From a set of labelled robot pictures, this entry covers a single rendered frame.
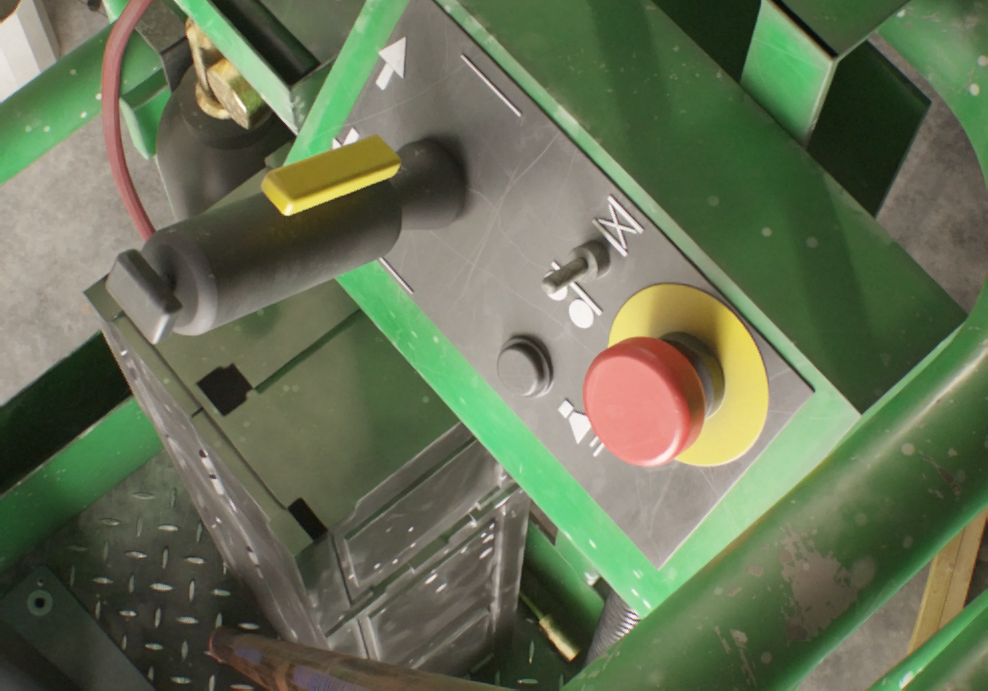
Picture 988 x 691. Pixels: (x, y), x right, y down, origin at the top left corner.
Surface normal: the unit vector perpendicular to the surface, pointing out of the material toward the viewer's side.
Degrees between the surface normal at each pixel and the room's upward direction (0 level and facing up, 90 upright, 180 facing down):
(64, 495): 90
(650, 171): 0
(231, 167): 42
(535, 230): 58
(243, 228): 32
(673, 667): 9
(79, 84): 27
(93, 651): 0
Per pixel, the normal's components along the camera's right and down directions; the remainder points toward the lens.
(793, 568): -0.08, -0.50
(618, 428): -0.63, 0.29
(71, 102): 0.47, 0.22
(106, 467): 0.65, 0.70
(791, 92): -0.76, 0.59
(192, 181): -0.45, 0.44
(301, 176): 0.42, -0.65
